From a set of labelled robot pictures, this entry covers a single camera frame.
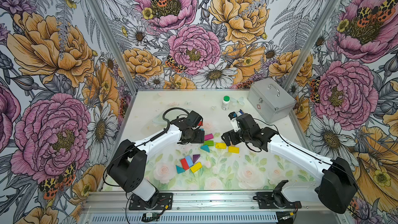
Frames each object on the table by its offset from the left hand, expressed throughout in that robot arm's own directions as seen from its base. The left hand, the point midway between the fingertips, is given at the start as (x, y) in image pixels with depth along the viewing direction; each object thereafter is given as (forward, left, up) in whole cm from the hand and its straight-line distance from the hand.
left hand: (195, 143), depth 86 cm
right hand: (0, -19, +5) cm, 19 cm away
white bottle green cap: (+29, -20, 0) cm, 35 cm away
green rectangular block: (+4, -8, -8) cm, 12 cm away
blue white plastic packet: (+25, -31, -4) cm, 40 cm away
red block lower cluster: (-9, +5, -7) cm, 12 cm away
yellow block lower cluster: (-10, -1, -7) cm, 13 cm away
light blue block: (-7, +3, -6) cm, 10 cm away
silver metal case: (+24, -46, +7) cm, 53 cm away
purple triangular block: (-6, 0, -6) cm, 8 cm away
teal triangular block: (0, -6, -7) cm, 9 cm away
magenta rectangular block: (+8, -8, -7) cm, 13 cm away
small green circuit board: (-31, +21, -10) cm, 39 cm away
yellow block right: (-2, -22, -6) cm, 23 cm away
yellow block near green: (+1, -15, -6) cm, 16 cm away
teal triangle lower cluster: (-12, +8, -6) cm, 16 cm away
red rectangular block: (+18, -3, -8) cm, 20 cm away
